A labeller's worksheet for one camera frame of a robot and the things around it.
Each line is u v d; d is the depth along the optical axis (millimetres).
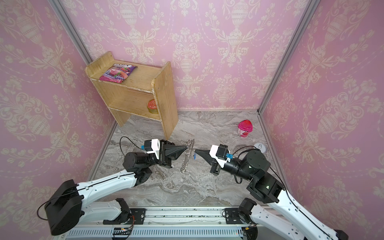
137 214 750
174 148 535
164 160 521
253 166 403
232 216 737
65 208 405
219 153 418
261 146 945
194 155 552
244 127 982
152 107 892
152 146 476
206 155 493
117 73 756
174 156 561
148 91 723
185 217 760
